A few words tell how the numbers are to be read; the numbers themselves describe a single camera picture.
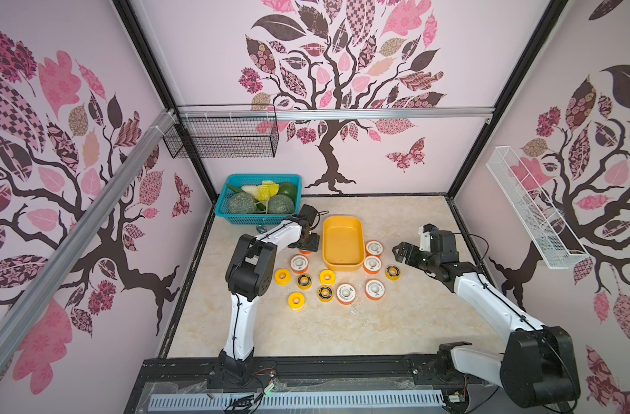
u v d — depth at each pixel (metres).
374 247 1.00
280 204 1.03
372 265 0.95
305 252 0.98
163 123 0.82
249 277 0.56
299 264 0.96
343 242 1.06
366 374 0.73
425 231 0.79
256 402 0.68
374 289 0.90
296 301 0.87
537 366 0.40
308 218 0.83
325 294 0.89
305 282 0.92
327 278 0.92
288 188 1.11
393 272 0.95
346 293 0.89
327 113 0.94
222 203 1.07
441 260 0.66
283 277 0.93
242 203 1.02
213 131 0.95
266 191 1.09
